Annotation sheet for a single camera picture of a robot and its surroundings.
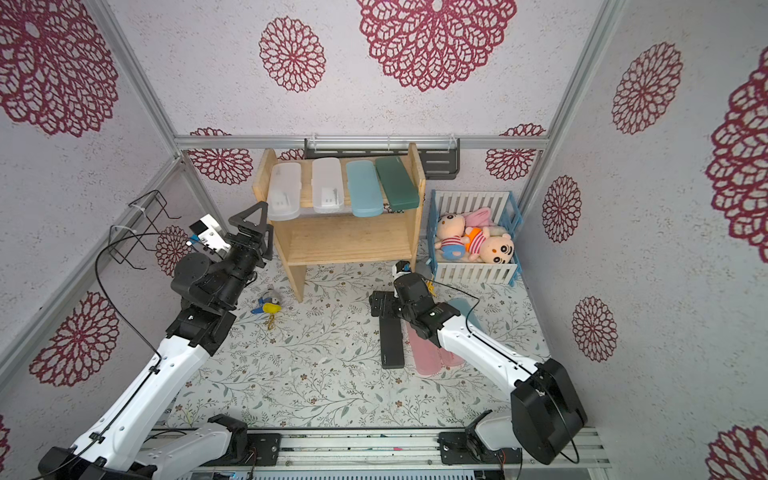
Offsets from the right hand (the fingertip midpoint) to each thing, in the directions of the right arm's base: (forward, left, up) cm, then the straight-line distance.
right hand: (391, 299), depth 85 cm
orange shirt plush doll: (+24, -33, -2) cm, 41 cm away
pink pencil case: (-10, -11, -14) cm, 21 cm away
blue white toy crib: (+43, -33, -3) cm, 54 cm away
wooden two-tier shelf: (+19, +17, +5) cm, 27 cm away
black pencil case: (-6, 0, -15) cm, 16 cm away
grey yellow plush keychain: (+4, +40, -11) cm, 41 cm away
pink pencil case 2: (-11, -17, -14) cm, 25 cm away
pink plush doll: (+31, -20, -3) cm, 37 cm away
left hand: (0, +25, +31) cm, 40 cm away
